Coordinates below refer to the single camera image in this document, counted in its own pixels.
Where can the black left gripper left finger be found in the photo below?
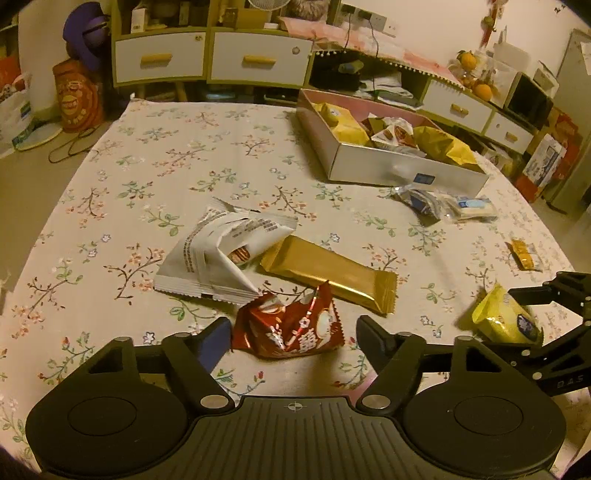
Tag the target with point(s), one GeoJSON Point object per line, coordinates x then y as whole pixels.
{"type": "Point", "coordinates": [191, 359]}

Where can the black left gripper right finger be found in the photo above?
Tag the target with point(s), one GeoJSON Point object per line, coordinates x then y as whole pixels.
{"type": "Point", "coordinates": [395, 358]}

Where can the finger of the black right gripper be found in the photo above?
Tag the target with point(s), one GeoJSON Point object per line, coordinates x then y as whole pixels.
{"type": "Point", "coordinates": [562, 365]}

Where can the red snack packet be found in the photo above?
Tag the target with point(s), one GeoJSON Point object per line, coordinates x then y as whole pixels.
{"type": "Point", "coordinates": [270, 329]}

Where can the yellow round snack packet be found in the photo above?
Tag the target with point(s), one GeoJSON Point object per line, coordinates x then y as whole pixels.
{"type": "Point", "coordinates": [501, 319]}

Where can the yellow cake snack packet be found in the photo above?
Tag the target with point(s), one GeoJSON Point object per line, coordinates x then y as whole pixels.
{"type": "Point", "coordinates": [342, 124]}

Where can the white crumpled snack bag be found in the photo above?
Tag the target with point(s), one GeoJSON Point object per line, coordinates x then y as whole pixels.
{"type": "Point", "coordinates": [207, 262]}

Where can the orange snack packet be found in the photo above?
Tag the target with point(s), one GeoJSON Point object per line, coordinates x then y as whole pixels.
{"type": "Point", "coordinates": [526, 255]}

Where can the gold wafer bar packet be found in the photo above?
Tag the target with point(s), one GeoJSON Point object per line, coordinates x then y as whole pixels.
{"type": "Point", "coordinates": [311, 265]}

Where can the floral tablecloth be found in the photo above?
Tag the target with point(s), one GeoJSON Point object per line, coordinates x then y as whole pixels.
{"type": "Point", "coordinates": [202, 304]}

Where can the silver foil snack packet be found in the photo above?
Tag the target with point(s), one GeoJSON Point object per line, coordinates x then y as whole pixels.
{"type": "Point", "coordinates": [427, 205]}

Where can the white blue bread roll packet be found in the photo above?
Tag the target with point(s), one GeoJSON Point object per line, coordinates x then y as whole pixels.
{"type": "Point", "coordinates": [463, 208]}

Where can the pink silver cardboard box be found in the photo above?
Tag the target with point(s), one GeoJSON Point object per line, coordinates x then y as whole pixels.
{"type": "Point", "coordinates": [378, 161]}

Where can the white cabinet drawer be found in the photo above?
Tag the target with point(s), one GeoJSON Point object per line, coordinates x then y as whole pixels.
{"type": "Point", "coordinates": [455, 106]}
{"type": "Point", "coordinates": [507, 133]}
{"type": "Point", "coordinates": [259, 59]}
{"type": "Point", "coordinates": [157, 57]}

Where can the black microwave oven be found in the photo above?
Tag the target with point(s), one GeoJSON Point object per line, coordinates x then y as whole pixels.
{"type": "Point", "coordinates": [528, 102]}

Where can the red orange gift bag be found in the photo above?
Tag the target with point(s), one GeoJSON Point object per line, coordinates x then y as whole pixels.
{"type": "Point", "coordinates": [79, 96]}

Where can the orange fruit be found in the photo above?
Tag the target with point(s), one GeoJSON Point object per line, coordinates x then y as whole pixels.
{"type": "Point", "coordinates": [483, 91]}
{"type": "Point", "coordinates": [467, 60]}

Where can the left white cabinet drawer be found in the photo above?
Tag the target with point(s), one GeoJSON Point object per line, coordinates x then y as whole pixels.
{"type": "Point", "coordinates": [157, 57]}

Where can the white plastic shopping bag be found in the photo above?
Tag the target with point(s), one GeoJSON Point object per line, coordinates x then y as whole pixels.
{"type": "Point", "coordinates": [16, 116]}

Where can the wooden tv cabinet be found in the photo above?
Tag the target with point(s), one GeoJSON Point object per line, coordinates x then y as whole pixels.
{"type": "Point", "coordinates": [346, 72]}

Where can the pink cloth runner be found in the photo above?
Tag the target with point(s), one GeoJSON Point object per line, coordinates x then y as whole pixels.
{"type": "Point", "coordinates": [367, 41]}

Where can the purple hat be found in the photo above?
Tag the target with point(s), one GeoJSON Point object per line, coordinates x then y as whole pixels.
{"type": "Point", "coordinates": [86, 32]}

